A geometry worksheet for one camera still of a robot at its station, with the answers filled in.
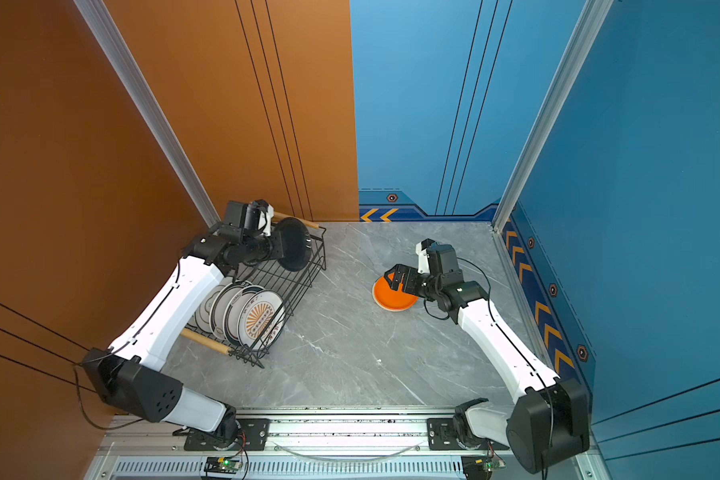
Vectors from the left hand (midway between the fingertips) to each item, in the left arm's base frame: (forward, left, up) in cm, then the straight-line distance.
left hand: (286, 240), depth 79 cm
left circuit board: (-47, +12, -29) cm, 56 cm away
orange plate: (-3, -29, -25) cm, 39 cm away
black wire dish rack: (+2, +4, -25) cm, 25 cm away
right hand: (-6, -30, -8) cm, 31 cm away
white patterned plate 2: (-13, +15, -14) cm, 25 cm away
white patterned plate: (-13, +9, -19) cm, 25 cm away
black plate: (0, -2, -2) cm, 3 cm away
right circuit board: (-46, -49, -28) cm, 73 cm away
